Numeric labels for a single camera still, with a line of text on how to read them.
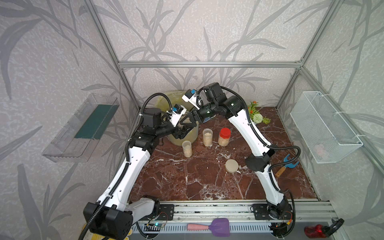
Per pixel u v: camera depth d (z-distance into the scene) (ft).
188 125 2.08
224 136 2.97
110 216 1.19
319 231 1.99
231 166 3.00
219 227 2.28
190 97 2.00
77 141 2.06
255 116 3.15
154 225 2.32
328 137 2.04
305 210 2.48
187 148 2.91
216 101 1.83
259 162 1.78
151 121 1.72
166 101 1.88
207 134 3.16
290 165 2.91
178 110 1.92
